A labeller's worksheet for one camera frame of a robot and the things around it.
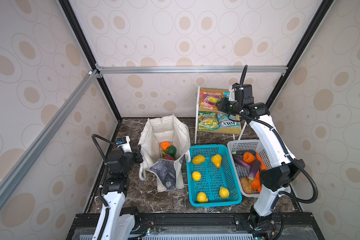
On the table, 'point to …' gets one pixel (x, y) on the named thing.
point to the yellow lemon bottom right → (223, 192)
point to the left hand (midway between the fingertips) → (143, 143)
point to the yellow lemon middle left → (196, 175)
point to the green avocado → (171, 150)
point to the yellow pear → (216, 159)
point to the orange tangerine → (164, 145)
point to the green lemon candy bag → (208, 121)
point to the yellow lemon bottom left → (202, 198)
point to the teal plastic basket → (211, 179)
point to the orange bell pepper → (248, 157)
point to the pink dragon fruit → (169, 157)
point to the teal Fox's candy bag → (224, 122)
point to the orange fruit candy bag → (209, 99)
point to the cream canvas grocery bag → (169, 174)
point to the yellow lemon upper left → (198, 159)
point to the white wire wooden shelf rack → (231, 131)
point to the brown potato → (246, 185)
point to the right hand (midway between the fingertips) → (218, 103)
